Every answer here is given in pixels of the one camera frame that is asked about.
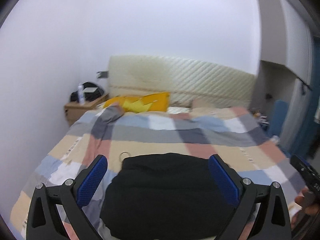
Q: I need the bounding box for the black garment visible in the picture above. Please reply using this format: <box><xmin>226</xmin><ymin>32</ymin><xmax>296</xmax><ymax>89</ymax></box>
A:
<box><xmin>100</xmin><ymin>153</ymin><xmax>234</xmax><ymax>239</ymax></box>

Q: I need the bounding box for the person's right hand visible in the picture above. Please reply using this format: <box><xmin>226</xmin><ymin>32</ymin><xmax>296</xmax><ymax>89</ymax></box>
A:
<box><xmin>295</xmin><ymin>187</ymin><xmax>319</xmax><ymax>216</ymax></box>

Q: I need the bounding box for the pastel checkered bed quilt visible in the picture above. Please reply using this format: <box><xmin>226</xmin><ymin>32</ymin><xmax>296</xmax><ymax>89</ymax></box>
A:
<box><xmin>10</xmin><ymin>107</ymin><xmax>305</xmax><ymax>239</ymax></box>

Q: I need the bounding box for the wooden bedside table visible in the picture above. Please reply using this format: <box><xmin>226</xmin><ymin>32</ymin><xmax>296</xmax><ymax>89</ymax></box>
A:
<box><xmin>64</xmin><ymin>94</ymin><xmax>108</xmax><ymax>126</ymax></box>

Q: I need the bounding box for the white plastic bottle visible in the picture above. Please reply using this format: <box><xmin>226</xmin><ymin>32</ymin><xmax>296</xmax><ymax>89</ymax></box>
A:
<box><xmin>78</xmin><ymin>83</ymin><xmax>85</xmax><ymax>105</ymax></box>

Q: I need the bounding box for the black bag on nightstand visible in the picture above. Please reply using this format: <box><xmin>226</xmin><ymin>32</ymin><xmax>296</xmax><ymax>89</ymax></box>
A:
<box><xmin>70</xmin><ymin>82</ymin><xmax>105</xmax><ymax>102</ymax></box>

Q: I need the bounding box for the floral white pillow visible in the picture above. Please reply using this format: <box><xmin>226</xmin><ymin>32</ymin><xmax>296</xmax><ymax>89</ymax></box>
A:
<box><xmin>166</xmin><ymin>99</ymin><xmax>208</xmax><ymax>114</ymax></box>

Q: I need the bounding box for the yellow cartoon pillow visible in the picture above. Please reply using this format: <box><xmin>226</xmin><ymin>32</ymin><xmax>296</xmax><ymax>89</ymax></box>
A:
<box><xmin>103</xmin><ymin>92</ymin><xmax>170</xmax><ymax>113</ymax></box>

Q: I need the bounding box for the cream quilted headboard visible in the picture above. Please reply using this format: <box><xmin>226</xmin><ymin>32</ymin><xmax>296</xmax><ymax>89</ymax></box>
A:
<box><xmin>108</xmin><ymin>55</ymin><xmax>255</xmax><ymax>108</ymax></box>

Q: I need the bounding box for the grey white wardrobe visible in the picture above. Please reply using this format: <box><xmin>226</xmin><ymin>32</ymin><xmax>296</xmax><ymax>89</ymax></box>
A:
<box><xmin>250</xmin><ymin>0</ymin><xmax>319</xmax><ymax>157</ymax></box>

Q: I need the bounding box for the black wall plug with cable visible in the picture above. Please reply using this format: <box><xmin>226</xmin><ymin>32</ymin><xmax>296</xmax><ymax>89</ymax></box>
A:
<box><xmin>265</xmin><ymin>94</ymin><xmax>272</xmax><ymax>100</ymax></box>

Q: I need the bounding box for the grey wall socket panel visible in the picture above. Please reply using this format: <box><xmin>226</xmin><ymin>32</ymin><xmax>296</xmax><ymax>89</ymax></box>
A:
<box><xmin>97</xmin><ymin>71</ymin><xmax>108</xmax><ymax>79</ymax></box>

